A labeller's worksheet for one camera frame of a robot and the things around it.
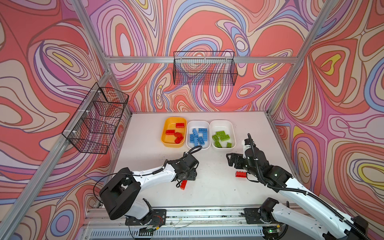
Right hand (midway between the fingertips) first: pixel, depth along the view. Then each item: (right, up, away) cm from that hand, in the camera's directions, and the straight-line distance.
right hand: (234, 159), depth 77 cm
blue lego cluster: (-23, +9, +24) cm, 34 cm away
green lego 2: (0, +10, +24) cm, 26 cm away
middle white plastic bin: (-19, +19, +31) cm, 40 cm away
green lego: (-2, +12, +28) cm, 30 cm away
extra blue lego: (-13, +10, +27) cm, 31 cm away
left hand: (-22, -11, +9) cm, 26 cm away
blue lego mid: (-15, +15, +28) cm, 35 cm away
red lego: (-31, +18, +31) cm, 48 cm away
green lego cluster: (-5, +5, +21) cm, 22 cm away
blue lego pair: (-20, +13, +27) cm, 36 cm away
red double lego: (-38, +13, +28) cm, 49 cm away
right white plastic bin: (+3, +18, +30) cm, 35 cm away
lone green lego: (-6, +9, +24) cm, 27 cm away
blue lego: (-17, +7, +24) cm, 30 cm away
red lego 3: (-27, -15, +5) cm, 32 cm away
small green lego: (+2, +5, +21) cm, 22 cm away
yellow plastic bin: (-39, +7, +27) cm, 48 cm away
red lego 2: (-32, +9, +24) cm, 41 cm away
